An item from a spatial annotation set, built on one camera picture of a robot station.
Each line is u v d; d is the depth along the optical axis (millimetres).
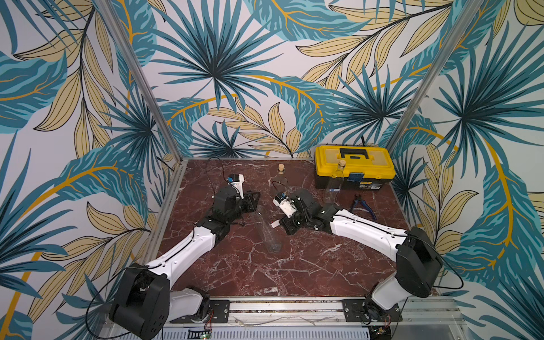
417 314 748
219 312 743
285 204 740
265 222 801
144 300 396
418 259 435
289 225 726
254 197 797
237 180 728
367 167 950
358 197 1034
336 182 910
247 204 727
